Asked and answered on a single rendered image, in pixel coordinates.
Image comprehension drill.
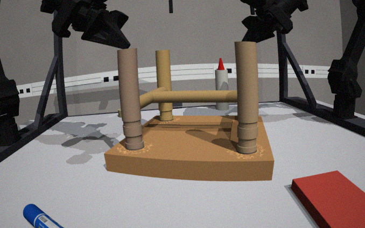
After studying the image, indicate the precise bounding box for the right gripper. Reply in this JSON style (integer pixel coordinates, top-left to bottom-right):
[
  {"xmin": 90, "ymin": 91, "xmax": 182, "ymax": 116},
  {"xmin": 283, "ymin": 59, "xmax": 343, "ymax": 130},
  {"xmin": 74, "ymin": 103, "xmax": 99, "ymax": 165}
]
[{"xmin": 52, "ymin": 0, "xmax": 130, "ymax": 49}]

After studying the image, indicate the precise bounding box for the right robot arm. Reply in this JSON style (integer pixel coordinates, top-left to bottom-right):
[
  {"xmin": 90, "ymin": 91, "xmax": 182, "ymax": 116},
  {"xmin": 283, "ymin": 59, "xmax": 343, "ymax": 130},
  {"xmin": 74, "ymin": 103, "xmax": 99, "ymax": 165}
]
[{"xmin": 0, "ymin": 0, "xmax": 63, "ymax": 146}]

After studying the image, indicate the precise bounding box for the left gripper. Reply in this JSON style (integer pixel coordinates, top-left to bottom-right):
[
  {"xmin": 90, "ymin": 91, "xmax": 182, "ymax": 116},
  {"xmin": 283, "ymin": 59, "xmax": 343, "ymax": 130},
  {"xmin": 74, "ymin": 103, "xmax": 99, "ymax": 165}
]
[{"xmin": 242, "ymin": 0, "xmax": 293, "ymax": 43}]

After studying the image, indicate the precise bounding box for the tan wooden stool seat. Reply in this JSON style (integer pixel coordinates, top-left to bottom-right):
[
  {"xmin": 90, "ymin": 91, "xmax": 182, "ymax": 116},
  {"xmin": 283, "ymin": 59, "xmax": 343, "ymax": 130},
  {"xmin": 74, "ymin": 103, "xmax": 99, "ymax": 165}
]
[{"xmin": 104, "ymin": 116, "xmax": 274, "ymax": 181}]

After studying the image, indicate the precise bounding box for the blue glue stick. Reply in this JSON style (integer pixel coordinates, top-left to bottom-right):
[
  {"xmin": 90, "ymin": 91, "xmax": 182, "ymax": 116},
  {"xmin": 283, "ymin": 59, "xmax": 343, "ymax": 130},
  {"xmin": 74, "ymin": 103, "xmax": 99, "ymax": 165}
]
[{"xmin": 23, "ymin": 204, "xmax": 64, "ymax": 228}]

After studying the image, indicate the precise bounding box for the white glue bottle with red cap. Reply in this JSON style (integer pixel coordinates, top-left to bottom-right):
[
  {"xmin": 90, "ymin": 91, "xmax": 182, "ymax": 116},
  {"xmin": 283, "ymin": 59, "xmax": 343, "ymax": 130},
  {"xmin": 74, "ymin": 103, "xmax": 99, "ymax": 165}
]
[{"xmin": 215, "ymin": 58, "xmax": 229, "ymax": 110}]

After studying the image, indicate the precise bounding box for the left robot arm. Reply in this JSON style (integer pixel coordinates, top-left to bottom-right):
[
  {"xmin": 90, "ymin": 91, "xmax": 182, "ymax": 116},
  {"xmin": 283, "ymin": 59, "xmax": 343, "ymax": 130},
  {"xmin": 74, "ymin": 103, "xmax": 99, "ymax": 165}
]
[{"xmin": 240, "ymin": 0, "xmax": 365, "ymax": 119}]

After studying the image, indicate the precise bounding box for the red flat rectangular block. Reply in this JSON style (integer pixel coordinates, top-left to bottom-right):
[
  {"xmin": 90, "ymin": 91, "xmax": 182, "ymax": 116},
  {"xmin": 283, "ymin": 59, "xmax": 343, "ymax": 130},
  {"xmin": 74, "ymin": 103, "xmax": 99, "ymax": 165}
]
[{"xmin": 291, "ymin": 170, "xmax": 365, "ymax": 228}]

